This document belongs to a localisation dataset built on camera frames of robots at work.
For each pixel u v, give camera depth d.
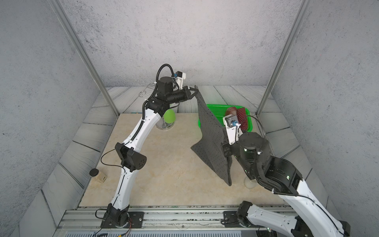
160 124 0.65
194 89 0.79
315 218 0.35
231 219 0.73
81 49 0.84
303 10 0.71
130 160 0.61
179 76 0.72
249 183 0.80
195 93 0.78
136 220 0.73
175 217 0.74
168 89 0.64
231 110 1.11
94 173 0.79
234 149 0.48
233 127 0.44
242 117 1.08
